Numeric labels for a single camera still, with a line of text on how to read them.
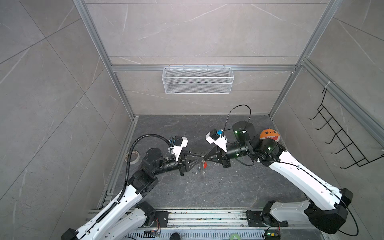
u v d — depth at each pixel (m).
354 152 0.61
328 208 0.39
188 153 0.60
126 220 0.56
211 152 0.58
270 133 0.98
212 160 0.59
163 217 0.73
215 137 0.52
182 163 0.53
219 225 0.73
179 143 0.54
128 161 0.48
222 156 0.52
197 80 1.01
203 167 0.57
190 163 0.60
